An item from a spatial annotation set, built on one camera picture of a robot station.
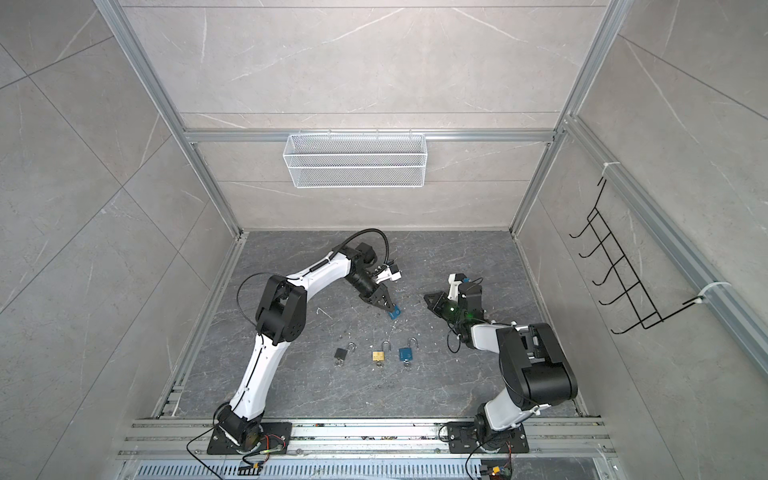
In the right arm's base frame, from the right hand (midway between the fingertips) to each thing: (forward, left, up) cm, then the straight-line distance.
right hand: (424, 293), depth 93 cm
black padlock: (-16, +26, -7) cm, 31 cm away
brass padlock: (-17, +14, -7) cm, 23 cm away
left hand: (-3, +11, -1) cm, 11 cm away
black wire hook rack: (-20, -44, +23) cm, 54 cm away
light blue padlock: (-5, +9, -2) cm, 11 cm away
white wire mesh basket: (+40, +21, +23) cm, 51 cm away
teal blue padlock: (-17, +6, -7) cm, 19 cm away
